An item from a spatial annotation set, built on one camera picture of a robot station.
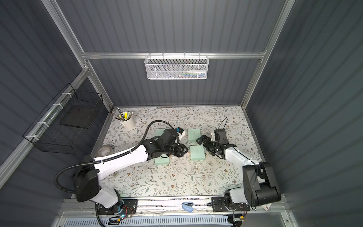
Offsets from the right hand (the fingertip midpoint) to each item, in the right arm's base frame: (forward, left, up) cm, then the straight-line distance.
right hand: (202, 143), depth 89 cm
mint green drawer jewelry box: (-4, +3, -6) cm, 7 cm away
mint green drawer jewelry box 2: (-10, +25, -4) cm, 28 cm away
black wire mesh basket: (-3, +76, +21) cm, 79 cm away
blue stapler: (-34, +9, -6) cm, 35 cm away
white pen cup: (+16, +52, -1) cm, 54 cm away
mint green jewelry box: (+10, +5, -4) cm, 12 cm away
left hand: (-10, +9, +8) cm, 16 cm away
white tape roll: (-3, +66, -7) cm, 66 cm away
